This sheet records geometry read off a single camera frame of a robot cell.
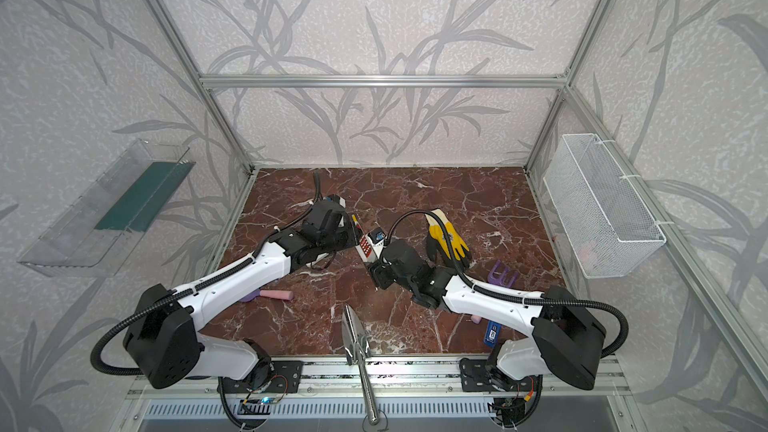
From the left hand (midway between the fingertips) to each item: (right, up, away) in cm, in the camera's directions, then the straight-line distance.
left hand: (367, 224), depth 83 cm
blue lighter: (+34, -28, -6) cm, 44 cm away
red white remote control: (+2, -4, -13) cm, 13 cm away
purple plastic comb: (+40, -18, +8) cm, 44 cm away
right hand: (+2, -6, -3) cm, 7 cm away
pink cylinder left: (-26, -21, +3) cm, 34 cm away
